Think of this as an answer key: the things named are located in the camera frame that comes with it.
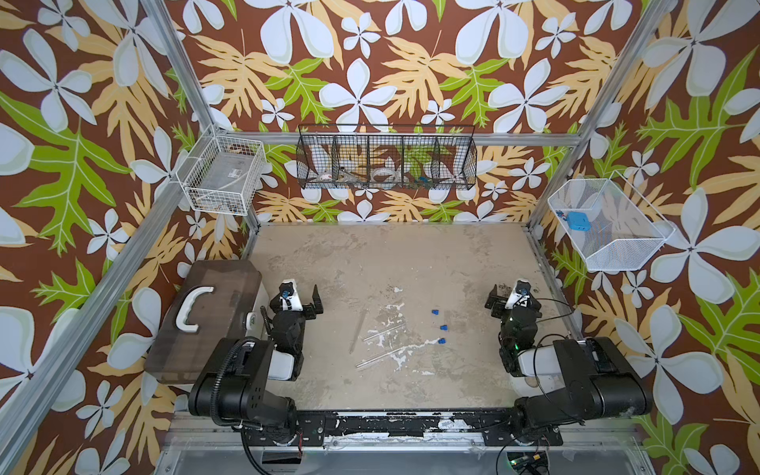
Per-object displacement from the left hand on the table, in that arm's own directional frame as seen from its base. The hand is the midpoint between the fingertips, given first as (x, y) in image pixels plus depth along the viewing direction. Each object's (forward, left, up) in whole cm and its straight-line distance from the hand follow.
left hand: (300, 285), depth 88 cm
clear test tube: (-10, -26, -11) cm, 30 cm away
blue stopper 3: (-12, -44, -12) cm, 47 cm away
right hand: (0, -64, -1) cm, 64 cm away
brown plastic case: (-10, +20, +7) cm, 23 cm away
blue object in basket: (+14, -83, +14) cm, 85 cm away
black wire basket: (+39, -26, +19) cm, 50 cm away
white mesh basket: (+10, -90, +16) cm, 92 cm away
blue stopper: (-3, -43, -12) cm, 44 cm away
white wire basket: (+25, +23, +22) cm, 41 cm away
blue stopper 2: (-8, -45, -11) cm, 47 cm away
